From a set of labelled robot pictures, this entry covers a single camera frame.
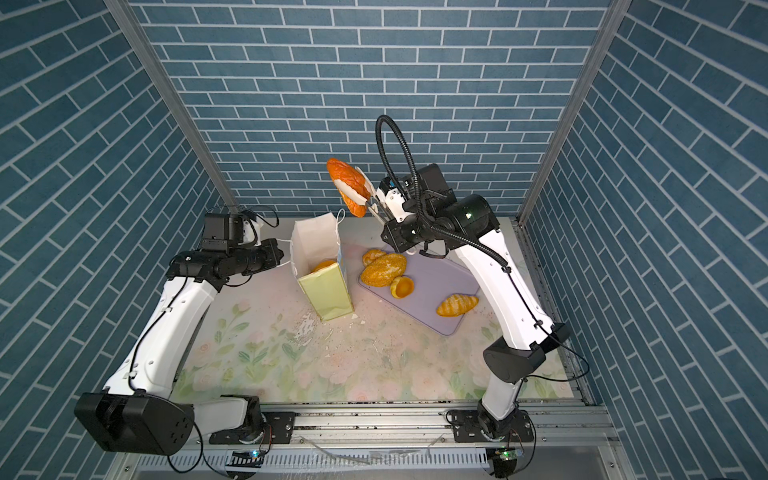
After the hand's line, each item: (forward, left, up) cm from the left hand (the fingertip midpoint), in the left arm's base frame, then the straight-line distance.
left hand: (285, 250), depth 77 cm
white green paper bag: (+12, -4, -9) cm, 15 cm away
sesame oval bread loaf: (+7, -24, -19) cm, 32 cm away
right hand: (-3, -26, +11) cm, 28 cm away
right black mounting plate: (-37, -46, -25) cm, 64 cm away
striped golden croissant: (-5, -48, -21) cm, 52 cm away
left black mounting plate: (-36, +4, -25) cm, 44 cm away
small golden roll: (+15, -20, -21) cm, 32 cm away
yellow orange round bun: (+2, -31, -22) cm, 38 cm away
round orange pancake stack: (+12, -4, -23) cm, 26 cm away
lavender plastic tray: (+8, -43, -25) cm, 50 cm away
